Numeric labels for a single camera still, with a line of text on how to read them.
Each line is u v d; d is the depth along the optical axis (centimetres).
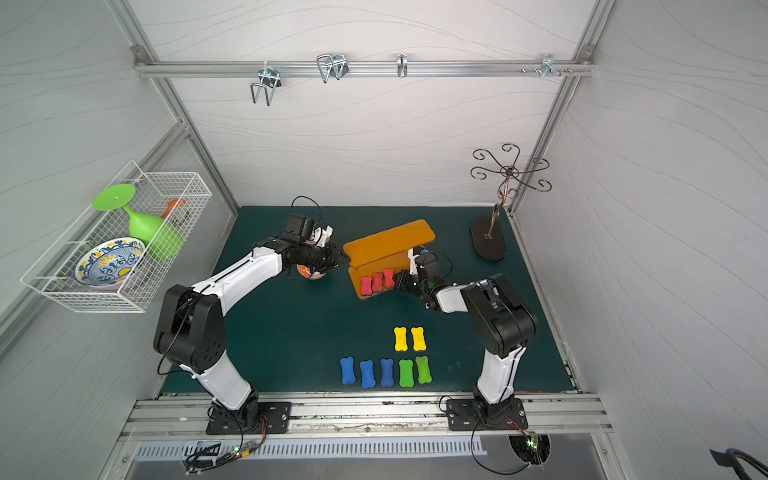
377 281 96
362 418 75
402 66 79
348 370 79
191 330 46
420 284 82
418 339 86
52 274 55
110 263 62
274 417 73
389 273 98
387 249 91
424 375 78
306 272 99
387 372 79
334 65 76
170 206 77
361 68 78
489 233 108
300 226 72
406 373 79
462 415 73
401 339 85
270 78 78
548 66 77
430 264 77
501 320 50
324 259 78
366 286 95
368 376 78
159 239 63
